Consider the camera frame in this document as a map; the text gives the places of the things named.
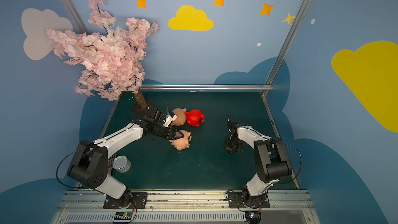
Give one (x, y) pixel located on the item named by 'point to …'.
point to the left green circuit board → (123, 216)
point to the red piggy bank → (195, 117)
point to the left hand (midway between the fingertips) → (179, 133)
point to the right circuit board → (254, 218)
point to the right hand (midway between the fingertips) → (232, 148)
